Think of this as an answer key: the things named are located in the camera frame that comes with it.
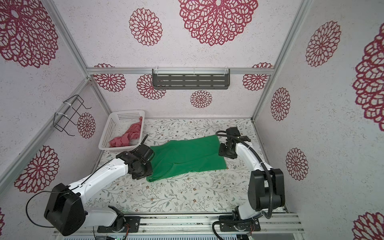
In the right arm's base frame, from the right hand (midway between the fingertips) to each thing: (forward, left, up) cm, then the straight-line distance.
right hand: (223, 151), depth 89 cm
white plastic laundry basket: (+21, +71, -8) cm, 75 cm away
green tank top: (+1, +15, -7) cm, 17 cm away
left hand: (-16, +43, -2) cm, 46 cm away
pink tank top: (+14, +60, -1) cm, 61 cm away
